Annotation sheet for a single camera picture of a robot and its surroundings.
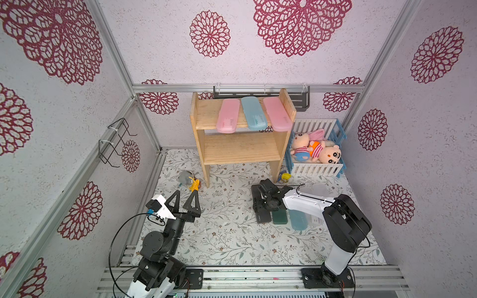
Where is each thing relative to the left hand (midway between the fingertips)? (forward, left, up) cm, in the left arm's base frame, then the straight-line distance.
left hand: (189, 192), depth 66 cm
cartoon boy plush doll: (+35, -63, -19) cm, 75 cm away
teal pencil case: (+1, -46, -28) cm, 54 cm away
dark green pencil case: (+3, -38, -30) cm, 48 cm away
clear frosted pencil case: (+19, -62, -31) cm, 71 cm away
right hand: (+8, -30, -28) cm, 42 cm away
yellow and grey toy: (+22, +10, -24) cm, 34 cm away
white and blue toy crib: (+51, -76, -21) cm, 94 cm away
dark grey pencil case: (+3, -29, -26) cm, 39 cm away
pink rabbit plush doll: (+42, -53, -18) cm, 70 cm away
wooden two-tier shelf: (+32, -19, -10) cm, 39 cm away
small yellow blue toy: (+26, -43, -27) cm, 57 cm away
